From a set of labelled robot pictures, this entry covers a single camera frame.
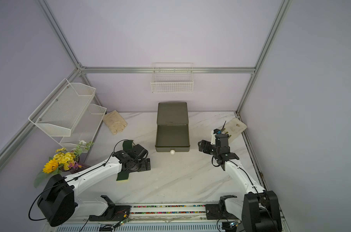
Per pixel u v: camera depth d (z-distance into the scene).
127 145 0.99
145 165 0.76
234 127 1.10
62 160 0.66
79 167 0.68
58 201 0.40
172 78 0.95
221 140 0.65
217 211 0.73
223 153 0.64
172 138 0.88
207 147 0.76
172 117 0.91
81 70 0.93
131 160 0.61
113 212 0.68
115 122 1.14
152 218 0.73
